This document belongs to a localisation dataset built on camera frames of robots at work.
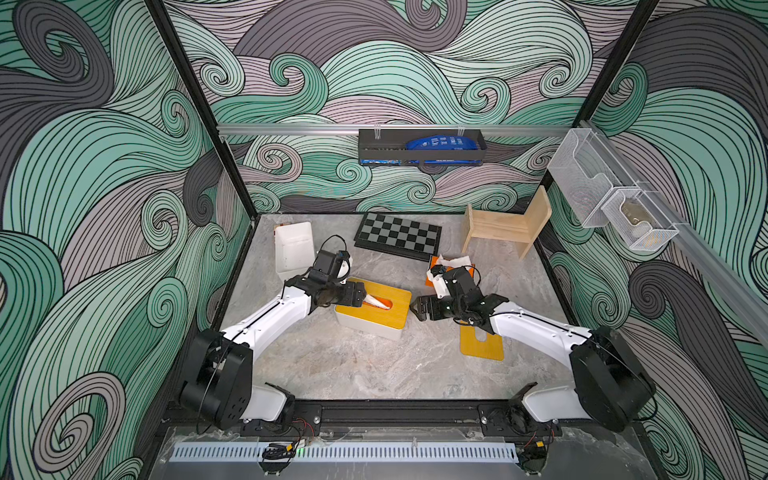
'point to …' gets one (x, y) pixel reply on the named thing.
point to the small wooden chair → (512, 226)
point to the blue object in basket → (444, 142)
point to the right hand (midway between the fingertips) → (425, 304)
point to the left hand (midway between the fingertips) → (353, 288)
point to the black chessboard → (398, 237)
